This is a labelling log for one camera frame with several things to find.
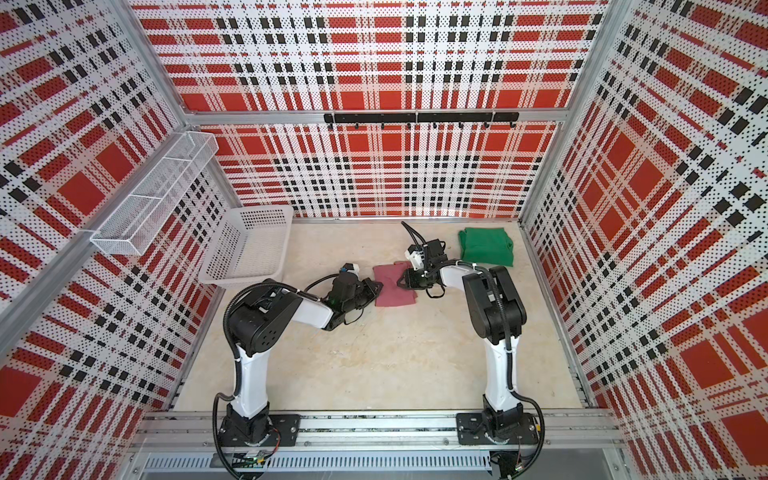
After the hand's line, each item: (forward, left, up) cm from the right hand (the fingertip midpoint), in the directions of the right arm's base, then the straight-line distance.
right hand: (401, 283), depth 99 cm
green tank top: (+17, -33, -1) cm, 38 cm away
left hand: (-2, +5, 0) cm, 6 cm away
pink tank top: (-5, +3, +1) cm, 6 cm away
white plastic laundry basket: (+19, +59, -2) cm, 62 cm away
